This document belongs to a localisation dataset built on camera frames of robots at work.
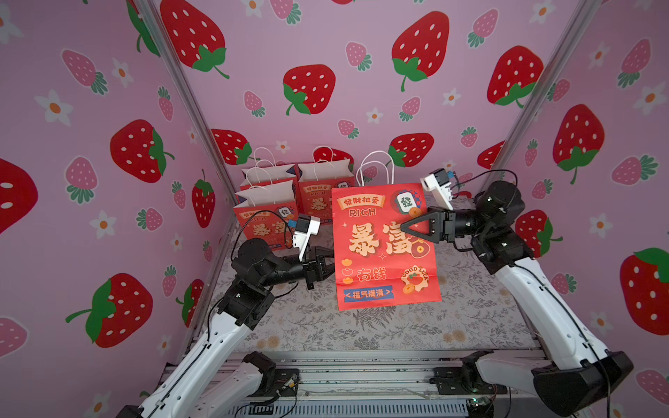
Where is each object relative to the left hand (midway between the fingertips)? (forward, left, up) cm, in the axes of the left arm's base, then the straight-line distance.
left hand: (349, 261), depth 55 cm
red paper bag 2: (+43, +28, -12) cm, 53 cm away
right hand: (+5, -12, +6) cm, 14 cm away
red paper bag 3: (+42, +12, -14) cm, 46 cm away
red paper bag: (+30, +28, -17) cm, 45 cm away
